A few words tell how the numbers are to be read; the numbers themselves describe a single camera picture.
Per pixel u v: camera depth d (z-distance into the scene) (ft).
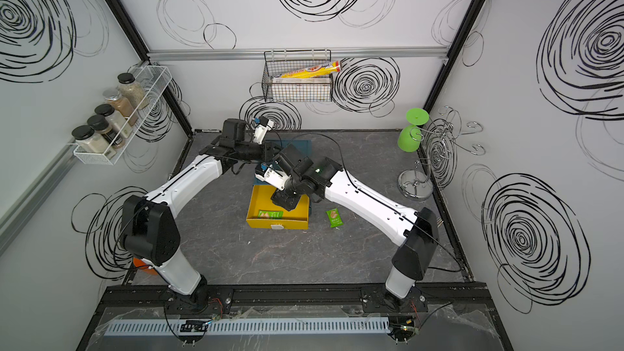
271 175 2.07
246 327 3.16
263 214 2.47
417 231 1.36
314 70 2.84
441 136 2.52
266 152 2.42
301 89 2.84
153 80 3.01
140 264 1.67
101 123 2.09
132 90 2.47
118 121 2.26
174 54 3.03
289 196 2.09
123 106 2.34
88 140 2.00
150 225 1.48
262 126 2.49
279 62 3.09
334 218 2.96
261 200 2.59
